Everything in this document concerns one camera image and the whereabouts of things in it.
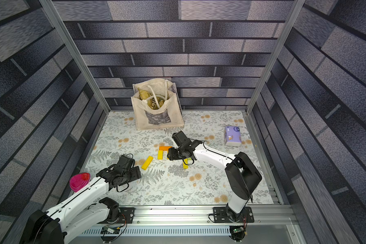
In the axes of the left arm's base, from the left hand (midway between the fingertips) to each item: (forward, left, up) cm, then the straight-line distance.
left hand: (136, 173), depth 85 cm
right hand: (+10, -19, +6) cm, 22 cm away
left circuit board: (-26, +9, -3) cm, 28 cm away
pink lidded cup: (-7, +26, +6) cm, 28 cm away
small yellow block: (+13, -12, -2) cm, 18 cm away
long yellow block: (+8, -4, -3) cm, 10 cm away
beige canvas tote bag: (+39, -9, +18) cm, 43 cm away
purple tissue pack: (+24, -59, +3) cm, 64 cm away
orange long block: (+18, -14, -2) cm, 23 cm away
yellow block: (+6, -28, -2) cm, 29 cm away
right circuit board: (-26, -54, -6) cm, 60 cm away
